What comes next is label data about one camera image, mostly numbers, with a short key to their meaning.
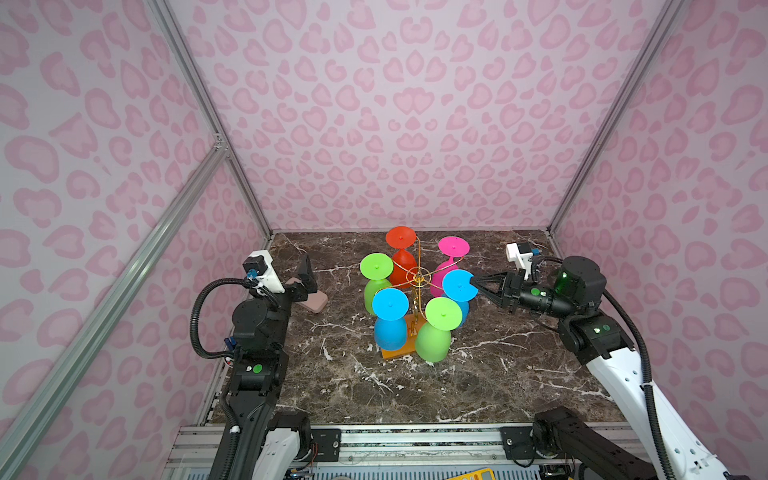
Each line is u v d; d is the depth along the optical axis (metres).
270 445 0.59
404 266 0.69
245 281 0.52
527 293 0.56
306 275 0.61
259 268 0.53
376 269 0.66
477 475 0.68
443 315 0.60
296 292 0.60
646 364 0.45
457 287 0.63
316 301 0.98
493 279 0.62
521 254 0.62
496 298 0.59
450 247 0.72
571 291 0.50
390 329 0.67
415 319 0.60
